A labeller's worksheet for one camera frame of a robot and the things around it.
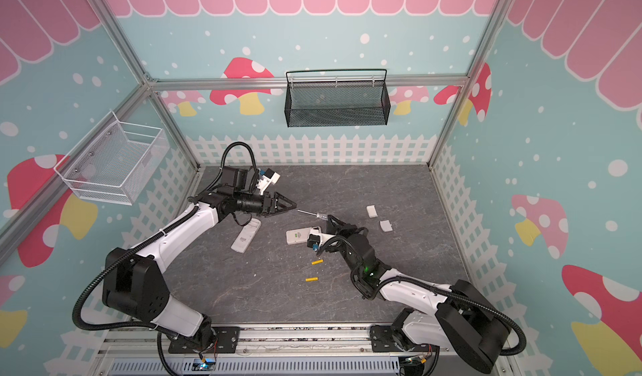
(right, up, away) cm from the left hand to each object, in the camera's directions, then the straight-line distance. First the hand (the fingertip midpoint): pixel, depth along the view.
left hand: (290, 212), depth 78 cm
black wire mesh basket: (+10, +44, +21) cm, 50 cm away
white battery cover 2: (+30, -2, +27) cm, 41 cm away
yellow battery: (+6, -24, +8) cm, 26 cm away
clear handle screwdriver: (+9, -1, +1) cm, 9 cm away
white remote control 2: (0, -10, +17) cm, 20 cm away
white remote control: (-20, -11, +19) cm, 29 cm away
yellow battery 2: (+8, -19, +13) cm, 24 cm away
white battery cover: (+35, -7, +23) cm, 43 cm away
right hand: (+14, -1, +2) cm, 14 cm away
